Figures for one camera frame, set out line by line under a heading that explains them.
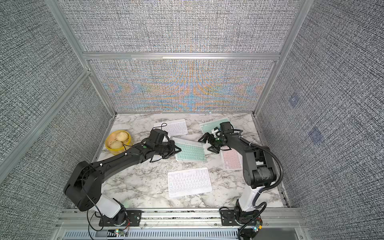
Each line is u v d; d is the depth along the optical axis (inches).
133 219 28.8
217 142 32.1
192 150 35.6
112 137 41.0
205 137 33.4
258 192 20.7
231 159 36.9
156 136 26.2
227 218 28.8
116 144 37.4
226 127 30.5
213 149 33.8
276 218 29.5
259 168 19.4
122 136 38.4
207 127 43.6
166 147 29.5
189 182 32.9
